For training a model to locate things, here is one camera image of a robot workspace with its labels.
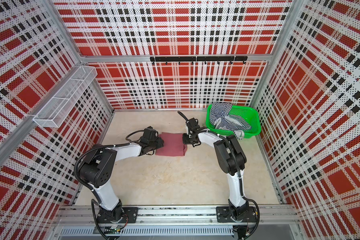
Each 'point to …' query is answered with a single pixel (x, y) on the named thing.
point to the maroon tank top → (173, 145)
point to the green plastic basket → (250, 114)
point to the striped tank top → (220, 116)
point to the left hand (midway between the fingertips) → (162, 143)
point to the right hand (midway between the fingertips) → (184, 140)
